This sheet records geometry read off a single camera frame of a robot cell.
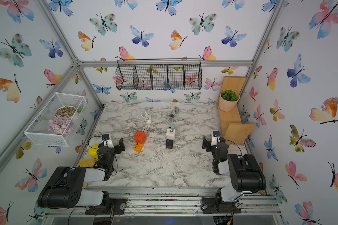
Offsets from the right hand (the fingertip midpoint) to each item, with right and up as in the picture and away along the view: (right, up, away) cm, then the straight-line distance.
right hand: (213, 135), depth 92 cm
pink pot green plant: (+12, +24, +7) cm, 28 cm away
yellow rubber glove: (-82, -17, -3) cm, 83 cm away
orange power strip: (-49, -8, +2) cm, 50 cm away
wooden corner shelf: (+12, +3, -5) cm, 13 cm away
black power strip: (-29, -6, +3) cm, 29 cm away
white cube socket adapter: (-28, +1, +2) cm, 28 cm away
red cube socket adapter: (-48, -1, +2) cm, 48 cm away
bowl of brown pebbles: (-79, +15, -21) cm, 83 cm away
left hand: (-63, -1, -1) cm, 63 cm away
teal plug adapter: (-26, +5, +10) cm, 29 cm away
